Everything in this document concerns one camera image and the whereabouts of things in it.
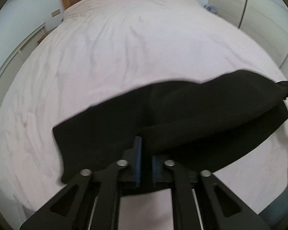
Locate black pants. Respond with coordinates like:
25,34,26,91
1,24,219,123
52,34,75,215
53,70,288,183

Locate pale pink bed sheet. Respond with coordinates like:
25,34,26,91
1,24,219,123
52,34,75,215
0,0,285,229

